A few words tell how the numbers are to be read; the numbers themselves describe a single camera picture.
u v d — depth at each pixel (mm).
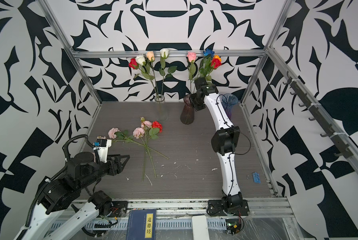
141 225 700
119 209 736
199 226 661
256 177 829
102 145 567
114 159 578
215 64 824
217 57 856
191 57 847
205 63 849
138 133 968
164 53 853
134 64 893
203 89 680
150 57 849
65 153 889
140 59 833
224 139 607
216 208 743
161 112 1073
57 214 440
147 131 1001
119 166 591
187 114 1009
